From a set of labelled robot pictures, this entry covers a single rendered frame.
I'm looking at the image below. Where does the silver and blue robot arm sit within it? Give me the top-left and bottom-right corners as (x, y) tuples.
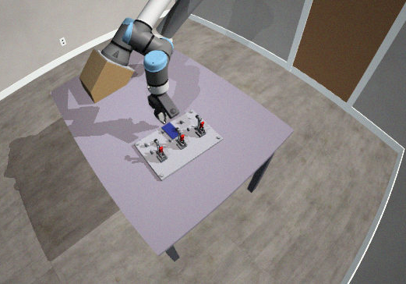
(101, 0), (202, 119)

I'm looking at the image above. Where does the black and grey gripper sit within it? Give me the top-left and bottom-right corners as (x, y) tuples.
(147, 91), (168, 124)

